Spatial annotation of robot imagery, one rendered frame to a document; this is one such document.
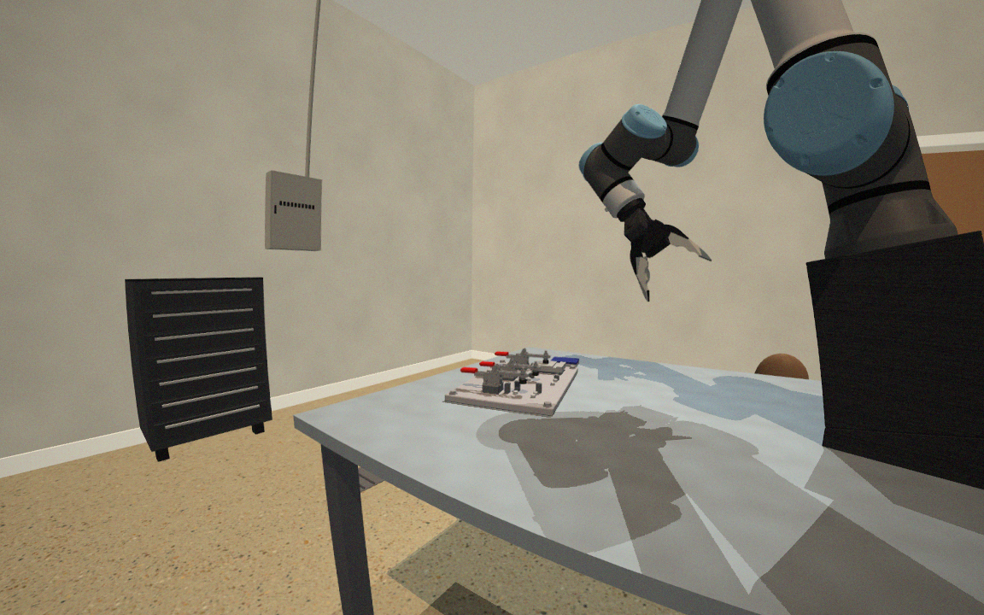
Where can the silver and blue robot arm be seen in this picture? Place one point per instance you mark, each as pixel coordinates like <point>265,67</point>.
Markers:
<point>831,114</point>

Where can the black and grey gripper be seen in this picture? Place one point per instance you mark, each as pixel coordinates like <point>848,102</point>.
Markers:
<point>656,238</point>

